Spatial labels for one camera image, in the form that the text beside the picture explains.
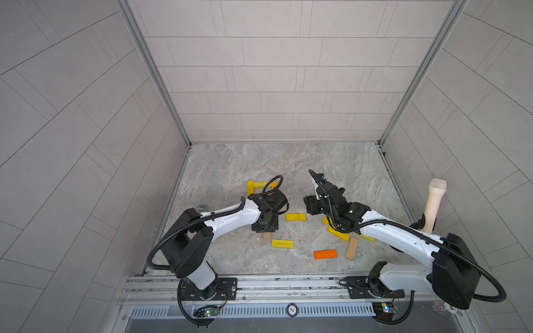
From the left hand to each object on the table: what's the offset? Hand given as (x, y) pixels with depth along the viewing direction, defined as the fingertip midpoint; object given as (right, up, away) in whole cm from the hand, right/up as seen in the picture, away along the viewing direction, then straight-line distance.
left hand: (274, 228), depth 85 cm
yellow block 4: (+23, +3, -15) cm, 28 cm away
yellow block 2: (+9, +4, +3) cm, 11 cm away
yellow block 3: (+4, -5, -4) cm, 7 cm away
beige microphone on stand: (+52, +20, -21) cm, 59 cm away
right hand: (+14, +13, -2) cm, 19 cm away
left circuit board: (-21, -20, -19) cm, 35 cm away
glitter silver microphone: (-31, +8, +4) cm, 32 cm away
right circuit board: (+37, -22, -17) cm, 46 cm away
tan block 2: (+31, -6, -4) cm, 32 cm away
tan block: (-3, -1, -5) cm, 6 cm away
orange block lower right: (+20, -8, -6) cm, 22 cm away
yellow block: (-11, +15, +12) cm, 23 cm away
